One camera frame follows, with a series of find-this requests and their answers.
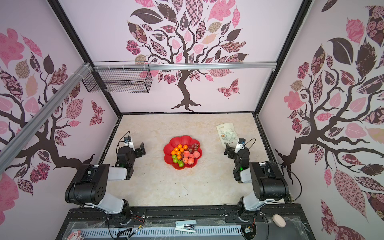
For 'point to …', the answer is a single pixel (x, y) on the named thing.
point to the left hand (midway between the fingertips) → (136, 145)
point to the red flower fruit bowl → (183, 140)
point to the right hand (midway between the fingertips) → (235, 142)
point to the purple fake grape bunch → (193, 147)
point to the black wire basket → (118, 80)
